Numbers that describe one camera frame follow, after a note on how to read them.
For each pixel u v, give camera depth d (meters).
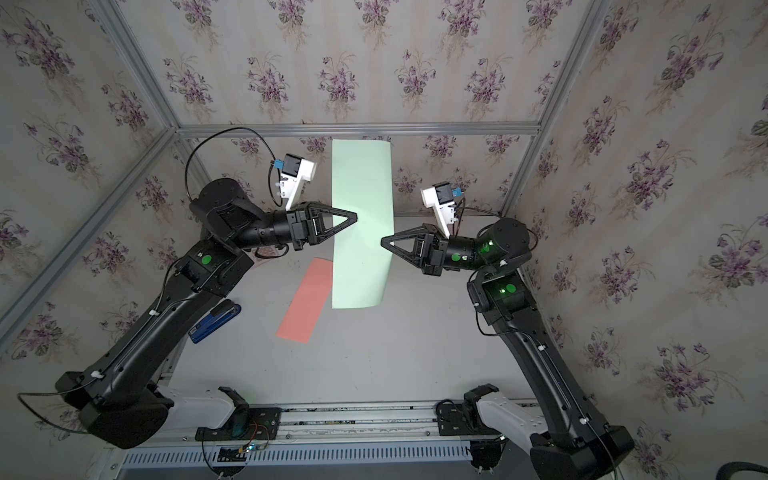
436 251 0.45
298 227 0.44
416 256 0.48
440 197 0.46
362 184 0.49
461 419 0.73
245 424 0.69
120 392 0.38
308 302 0.96
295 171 0.45
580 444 0.36
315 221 0.46
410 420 0.75
